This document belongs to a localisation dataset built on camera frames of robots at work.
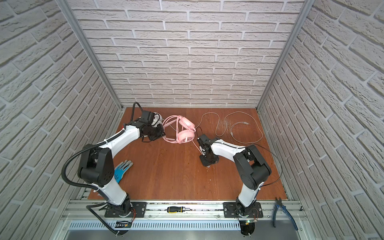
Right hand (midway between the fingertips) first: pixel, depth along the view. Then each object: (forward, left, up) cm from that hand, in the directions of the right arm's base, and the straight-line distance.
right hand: (207, 162), depth 90 cm
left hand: (+18, +24, +12) cm, 32 cm away
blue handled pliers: (-26, -34, 0) cm, 43 cm away
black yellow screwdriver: (-24, +20, +1) cm, 31 cm away
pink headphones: (+11, +12, +19) cm, 25 cm away
